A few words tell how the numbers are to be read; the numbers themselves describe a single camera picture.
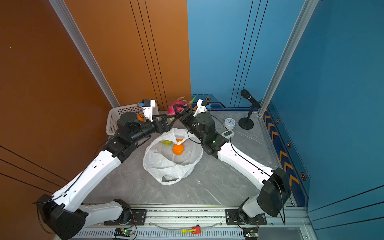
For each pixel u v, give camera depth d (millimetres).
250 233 705
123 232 707
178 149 940
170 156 958
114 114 1104
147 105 588
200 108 640
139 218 737
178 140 820
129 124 498
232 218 725
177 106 641
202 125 513
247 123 1098
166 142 985
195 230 684
